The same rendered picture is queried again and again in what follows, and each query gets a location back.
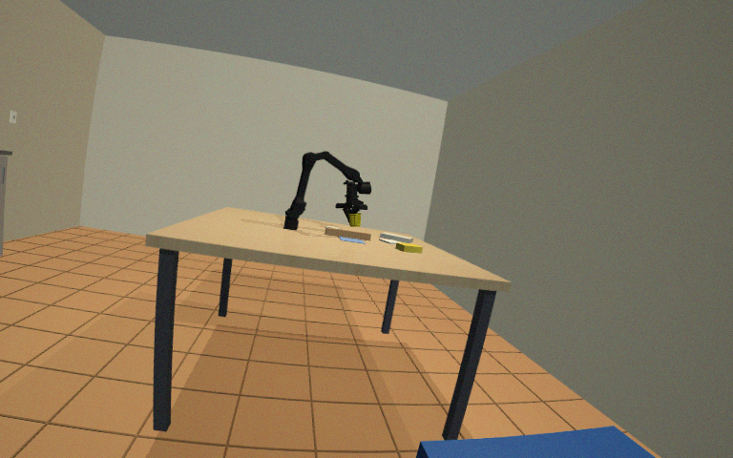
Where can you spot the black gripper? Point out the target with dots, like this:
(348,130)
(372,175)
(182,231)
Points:
(351,199)

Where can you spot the tan wooden strip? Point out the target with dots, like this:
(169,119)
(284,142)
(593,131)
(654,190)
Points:
(347,234)

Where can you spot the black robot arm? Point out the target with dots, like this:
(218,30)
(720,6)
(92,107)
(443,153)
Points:
(309,160)

